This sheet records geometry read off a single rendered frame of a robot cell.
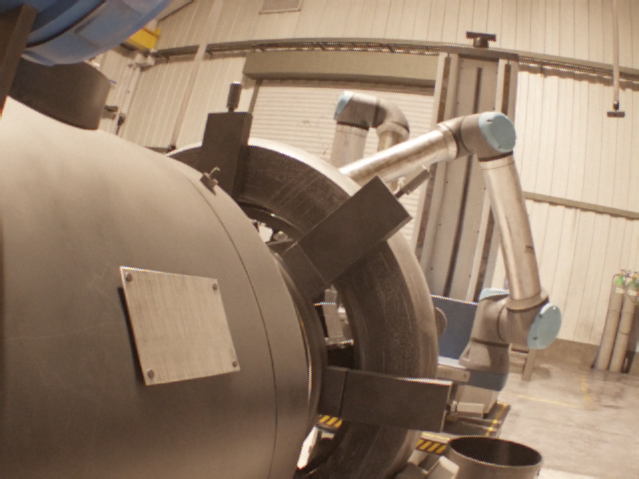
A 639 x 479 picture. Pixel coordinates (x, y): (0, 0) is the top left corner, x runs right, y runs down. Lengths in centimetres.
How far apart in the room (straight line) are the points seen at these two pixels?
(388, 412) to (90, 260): 56
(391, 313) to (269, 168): 30
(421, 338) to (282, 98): 1061
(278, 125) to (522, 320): 977
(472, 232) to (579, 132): 760
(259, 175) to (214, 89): 1168
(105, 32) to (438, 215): 191
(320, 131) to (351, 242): 983
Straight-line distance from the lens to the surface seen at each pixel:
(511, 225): 158
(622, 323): 855
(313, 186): 86
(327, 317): 97
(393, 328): 81
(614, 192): 935
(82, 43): 28
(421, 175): 80
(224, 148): 91
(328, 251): 81
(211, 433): 41
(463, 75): 226
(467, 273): 206
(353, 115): 189
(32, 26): 28
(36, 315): 28
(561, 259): 912
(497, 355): 181
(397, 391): 79
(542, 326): 166
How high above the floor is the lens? 80
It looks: 3 degrees up
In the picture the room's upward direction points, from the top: 12 degrees clockwise
